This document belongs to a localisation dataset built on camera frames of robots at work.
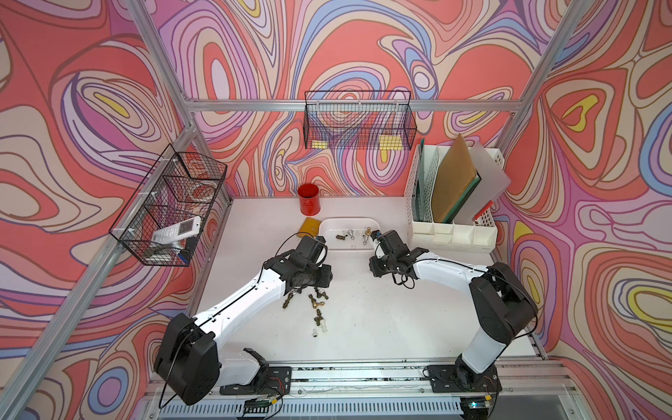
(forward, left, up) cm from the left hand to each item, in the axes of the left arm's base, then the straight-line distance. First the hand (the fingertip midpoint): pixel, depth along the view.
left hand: (331, 276), depth 82 cm
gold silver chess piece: (+27, -15, -11) cm, 33 cm away
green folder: (+25, -46, +9) cm, 53 cm away
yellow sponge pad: (+28, +10, -10) cm, 32 cm away
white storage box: (+24, -6, -10) cm, 27 cm away
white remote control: (+3, +40, +20) cm, 44 cm away
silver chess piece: (+20, -13, -9) cm, 25 cm away
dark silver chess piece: (-3, +15, -12) cm, 20 cm away
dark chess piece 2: (-1, +4, -12) cm, 13 cm away
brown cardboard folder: (+35, -46, +12) cm, 59 cm away
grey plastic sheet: (+27, -54, +17) cm, 63 cm away
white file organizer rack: (+20, -41, -6) cm, 46 cm away
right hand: (+7, -16, -9) cm, 19 cm away
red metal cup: (+38, +10, -3) cm, 39 cm away
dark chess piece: (+23, -4, -11) cm, 26 cm away
